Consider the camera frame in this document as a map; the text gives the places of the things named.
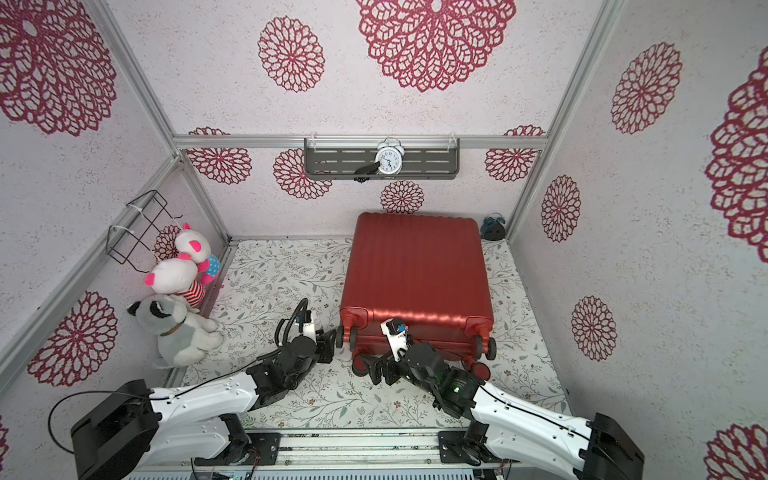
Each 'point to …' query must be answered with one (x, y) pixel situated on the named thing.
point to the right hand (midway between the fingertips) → (373, 347)
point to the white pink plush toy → (193, 245)
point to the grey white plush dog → (184, 335)
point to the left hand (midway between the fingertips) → (331, 333)
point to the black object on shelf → (368, 169)
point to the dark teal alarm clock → (493, 227)
